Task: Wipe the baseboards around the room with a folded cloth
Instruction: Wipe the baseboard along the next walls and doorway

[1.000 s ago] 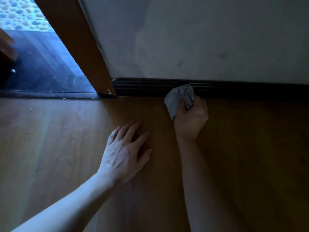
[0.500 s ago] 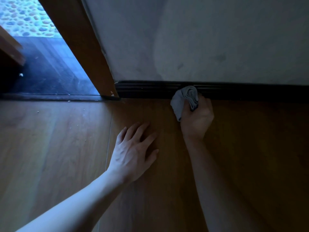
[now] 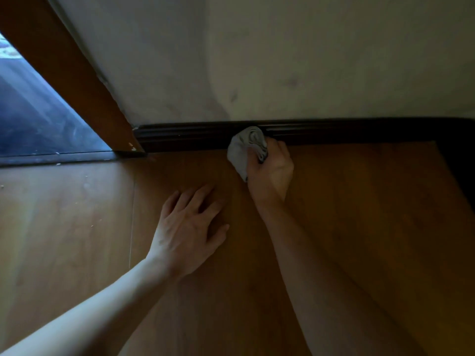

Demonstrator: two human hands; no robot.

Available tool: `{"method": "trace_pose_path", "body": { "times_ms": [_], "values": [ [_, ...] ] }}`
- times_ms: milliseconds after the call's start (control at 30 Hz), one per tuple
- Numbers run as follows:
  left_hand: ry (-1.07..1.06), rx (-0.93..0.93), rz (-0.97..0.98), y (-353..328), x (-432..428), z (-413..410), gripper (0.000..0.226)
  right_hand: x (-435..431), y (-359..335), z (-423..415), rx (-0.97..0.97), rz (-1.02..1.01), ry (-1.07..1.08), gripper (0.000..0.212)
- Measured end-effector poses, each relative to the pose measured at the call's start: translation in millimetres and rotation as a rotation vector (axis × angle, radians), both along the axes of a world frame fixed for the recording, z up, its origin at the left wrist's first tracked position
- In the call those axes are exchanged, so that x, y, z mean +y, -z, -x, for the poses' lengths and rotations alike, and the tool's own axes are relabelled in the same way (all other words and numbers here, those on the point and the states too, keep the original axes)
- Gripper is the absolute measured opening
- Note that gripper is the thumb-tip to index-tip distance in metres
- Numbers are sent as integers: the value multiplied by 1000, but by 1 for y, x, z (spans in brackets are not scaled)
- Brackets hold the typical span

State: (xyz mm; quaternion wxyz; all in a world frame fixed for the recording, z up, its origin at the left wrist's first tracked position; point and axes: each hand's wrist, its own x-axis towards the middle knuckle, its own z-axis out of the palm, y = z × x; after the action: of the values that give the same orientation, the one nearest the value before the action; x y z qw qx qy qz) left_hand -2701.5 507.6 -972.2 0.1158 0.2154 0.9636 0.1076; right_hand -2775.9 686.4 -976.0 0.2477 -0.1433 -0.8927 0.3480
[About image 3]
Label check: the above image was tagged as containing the person's left forearm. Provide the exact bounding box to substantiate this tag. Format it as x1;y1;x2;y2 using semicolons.
0;255;175;356

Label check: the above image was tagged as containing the person's right forearm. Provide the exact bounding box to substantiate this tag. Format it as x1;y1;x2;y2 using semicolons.
256;202;428;356

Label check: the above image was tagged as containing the person's left hand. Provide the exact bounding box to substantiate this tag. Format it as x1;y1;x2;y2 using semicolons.
145;184;230;280

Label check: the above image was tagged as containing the person's right hand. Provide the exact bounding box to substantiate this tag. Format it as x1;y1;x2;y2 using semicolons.
246;136;295;210

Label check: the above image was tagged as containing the grey cleaning cloth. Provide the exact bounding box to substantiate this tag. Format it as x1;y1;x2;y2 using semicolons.
227;126;269;183

